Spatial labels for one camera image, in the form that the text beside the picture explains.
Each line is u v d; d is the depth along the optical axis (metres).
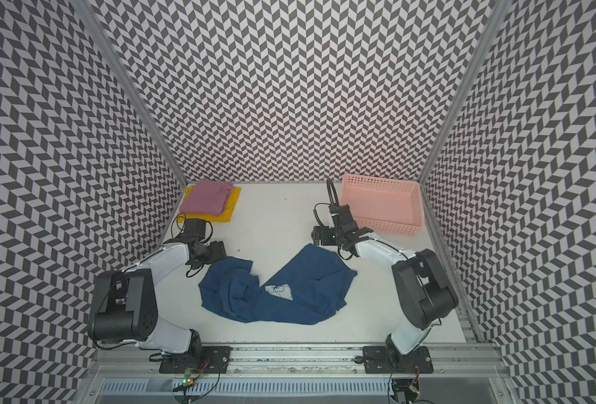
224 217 1.04
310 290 0.85
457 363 0.75
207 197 1.07
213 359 0.73
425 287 0.49
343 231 0.72
